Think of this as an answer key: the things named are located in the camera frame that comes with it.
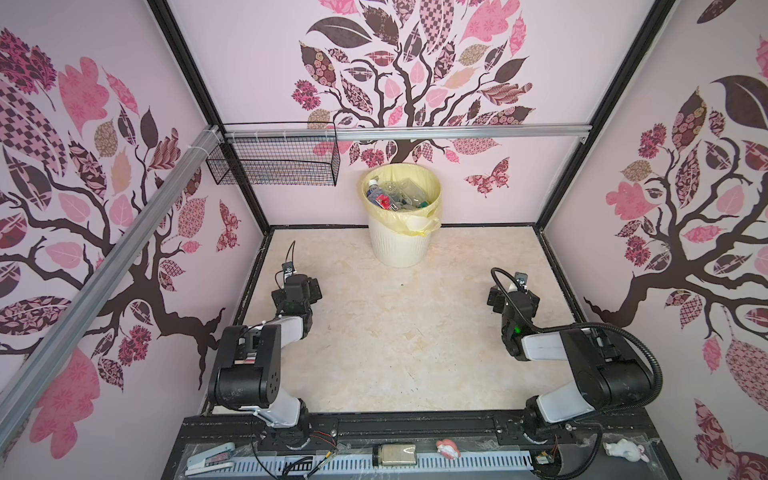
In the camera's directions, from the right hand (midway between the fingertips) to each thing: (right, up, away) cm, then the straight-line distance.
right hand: (514, 285), depth 92 cm
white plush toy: (+17, -36, -23) cm, 46 cm away
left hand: (-69, -1, +3) cm, 69 cm away
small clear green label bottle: (-30, +30, +8) cm, 44 cm away
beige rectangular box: (-37, -37, -24) cm, 58 cm away
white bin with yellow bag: (-35, +29, +14) cm, 48 cm away
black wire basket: (-77, +43, +3) cm, 88 cm away
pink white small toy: (-26, -35, -25) cm, 50 cm away
